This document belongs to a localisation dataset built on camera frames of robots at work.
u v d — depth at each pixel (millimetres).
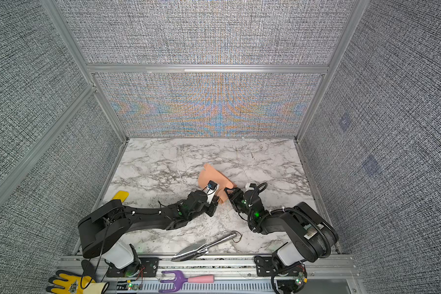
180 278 714
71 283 675
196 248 780
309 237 443
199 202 644
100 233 439
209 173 897
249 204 673
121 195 938
